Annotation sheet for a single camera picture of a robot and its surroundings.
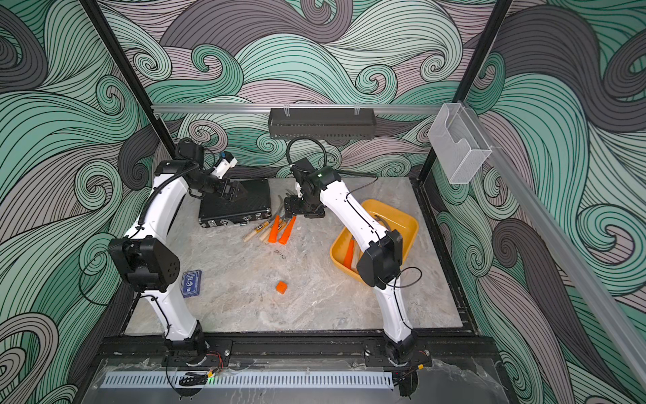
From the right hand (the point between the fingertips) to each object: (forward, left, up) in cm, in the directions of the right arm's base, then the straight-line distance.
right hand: (294, 217), depth 83 cm
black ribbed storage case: (+16, +19, -13) cm, 29 cm away
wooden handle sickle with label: (+7, +16, -17) cm, 24 cm away
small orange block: (-17, +5, -19) cm, 26 cm away
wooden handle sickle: (+3, +13, -17) cm, 22 cm away
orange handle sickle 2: (+6, +5, -19) cm, 21 cm away
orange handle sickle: (+6, +10, -16) cm, 20 cm away
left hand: (+10, +21, +5) cm, 24 cm away
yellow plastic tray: (-3, -19, -19) cm, 27 cm away
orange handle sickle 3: (-8, -19, -17) cm, 27 cm away
